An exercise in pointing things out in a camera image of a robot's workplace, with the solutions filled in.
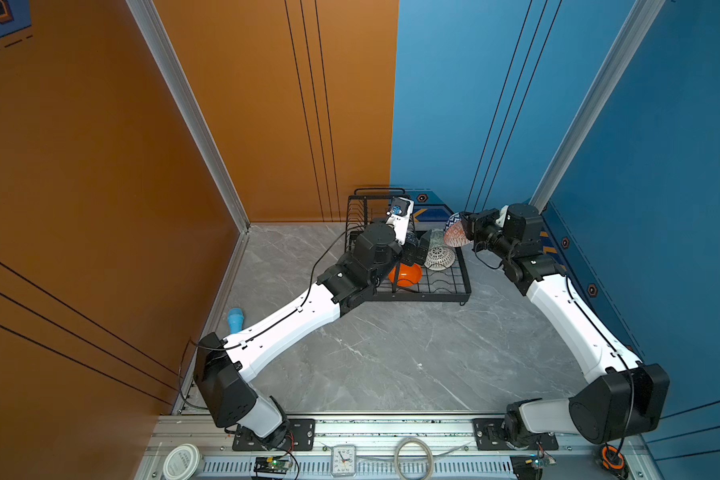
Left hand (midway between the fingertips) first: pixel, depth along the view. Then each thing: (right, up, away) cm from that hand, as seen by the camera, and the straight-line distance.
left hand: (413, 222), depth 69 cm
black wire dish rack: (+10, -13, +34) cm, 38 cm away
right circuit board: (+30, -56, +1) cm, 64 cm away
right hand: (+11, +4, +6) cm, 14 cm away
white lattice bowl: (+15, -9, +37) cm, 41 cm away
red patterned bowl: (+14, -2, +14) cm, 20 cm away
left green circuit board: (-33, -58, +2) cm, 67 cm away
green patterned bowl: (+9, -3, +17) cm, 20 cm away
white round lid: (-51, -53, -4) cm, 74 cm away
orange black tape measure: (+45, -54, -2) cm, 70 cm away
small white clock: (-16, -55, 0) cm, 58 cm away
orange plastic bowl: (+2, -15, +31) cm, 35 cm away
